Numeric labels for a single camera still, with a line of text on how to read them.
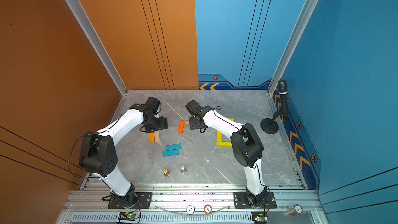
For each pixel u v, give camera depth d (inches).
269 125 39.1
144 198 29.2
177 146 36.0
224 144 36.0
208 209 28.0
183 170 31.3
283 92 31.4
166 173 30.9
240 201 28.5
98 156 18.6
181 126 39.2
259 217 28.0
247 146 20.4
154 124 30.1
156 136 37.0
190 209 28.0
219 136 37.1
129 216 27.8
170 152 34.9
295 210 25.9
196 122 30.7
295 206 26.2
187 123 39.6
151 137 37.0
